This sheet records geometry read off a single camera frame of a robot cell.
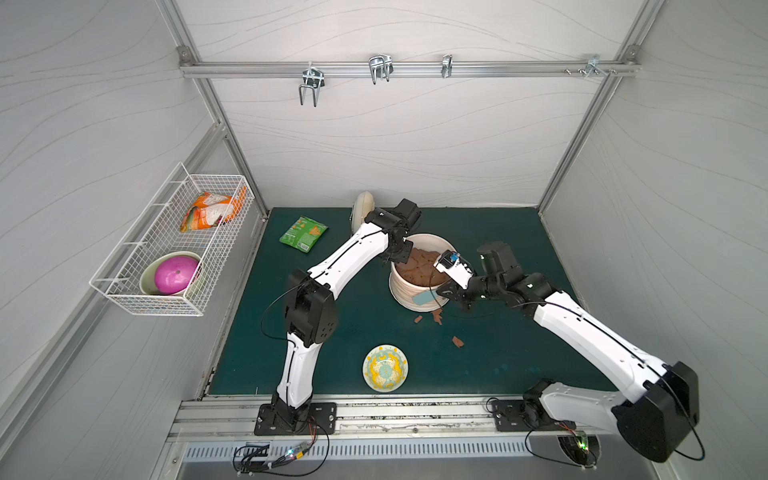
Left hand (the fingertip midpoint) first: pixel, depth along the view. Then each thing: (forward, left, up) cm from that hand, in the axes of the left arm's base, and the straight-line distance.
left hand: (398, 255), depth 88 cm
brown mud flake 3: (-20, -18, -15) cm, 31 cm away
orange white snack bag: (-2, +46, +20) cm, 50 cm away
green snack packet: (+19, +36, -13) cm, 43 cm away
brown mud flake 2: (-13, -6, -15) cm, 21 cm away
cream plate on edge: (+18, +12, +3) cm, 22 cm away
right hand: (-12, -12, +4) cm, 17 cm away
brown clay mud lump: (-3, -7, -4) cm, 8 cm away
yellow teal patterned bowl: (-28, +3, -14) cm, 32 cm away
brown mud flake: (-12, -12, -14) cm, 23 cm away
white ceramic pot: (-12, -4, -3) cm, 13 cm away
